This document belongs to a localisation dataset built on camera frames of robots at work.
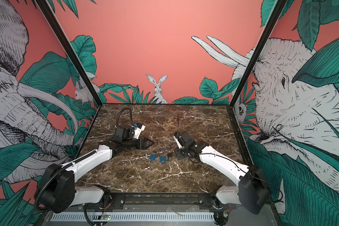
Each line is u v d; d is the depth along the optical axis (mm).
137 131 775
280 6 692
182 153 733
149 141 776
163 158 909
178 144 674
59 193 404
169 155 922
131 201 747
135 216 701
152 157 906
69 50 856
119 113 1170
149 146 774
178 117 1117
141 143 733
